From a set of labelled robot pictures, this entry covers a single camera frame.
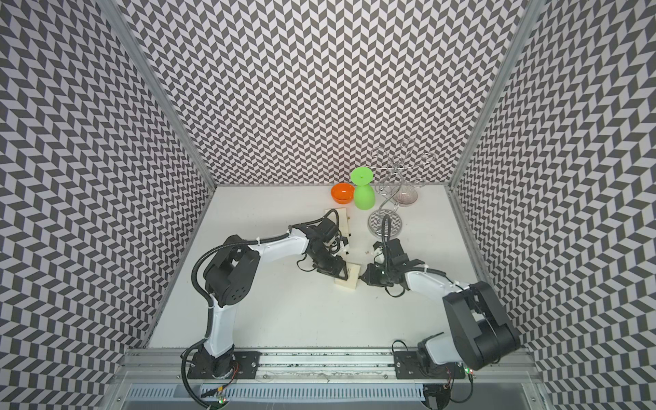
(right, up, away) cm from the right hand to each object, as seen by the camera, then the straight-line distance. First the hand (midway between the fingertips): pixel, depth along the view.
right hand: (364, 282), depth 88 cm
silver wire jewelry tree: (+13, +35, -2) cm, 37 cm away
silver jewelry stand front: (+6, +21, +16) cm, 27 cm away
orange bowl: (-7, +32, +25) cm, 42 cm away
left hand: (-9, +1, +1) cm, 9 cm away
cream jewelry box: (-4, +3, +1) cm, 5 cm away
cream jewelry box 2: (-6, +11, +2) cm, 12 cm away
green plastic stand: (0, +29, 0) cm, 29 cm away
